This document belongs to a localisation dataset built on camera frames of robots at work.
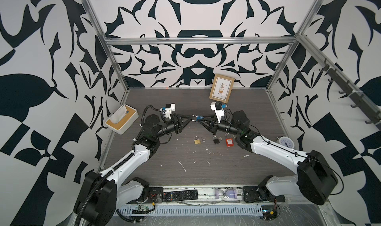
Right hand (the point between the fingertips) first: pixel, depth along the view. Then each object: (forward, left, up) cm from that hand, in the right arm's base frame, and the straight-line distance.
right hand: (200, 119), depth 71 cm
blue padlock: (+1, 0, 0) cm, 1 cm away
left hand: (0, +3, +4) cm, 5 cm away
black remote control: (-28, +15, -24) cm, 40 cm away
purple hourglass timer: (-27, -15, -24) cm, 39 cm away
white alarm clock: (0, -53, -26) cm, 59 cm away
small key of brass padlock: (+1, -3, -25) cm, 25 cm away
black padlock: (+1, -10, -26) cm, 28 cm away
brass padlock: (+2, +1, -26) cm, 26 cm away
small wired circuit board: (-33, +28, -27) cm, 51 cm away
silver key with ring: (+3, -14, -27) cm, 30 cm away
